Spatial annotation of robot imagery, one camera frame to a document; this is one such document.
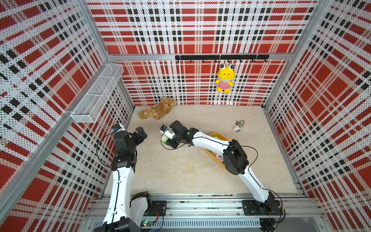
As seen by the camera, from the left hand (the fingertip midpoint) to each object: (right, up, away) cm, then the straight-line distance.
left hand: (139, 131), depth 79 cm
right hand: (+16, -6, +12) cm, 21 cm away
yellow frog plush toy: (+51, +35, +12) cm, 63 cm away
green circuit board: (+7, -44, -10) cm, 45 cm away
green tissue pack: (+12, -5, +11) cm, 17 cm away
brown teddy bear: (+10, +18, +27) cm, 34 cm away
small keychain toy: (+65, +3, +29) cm, 71 cm away
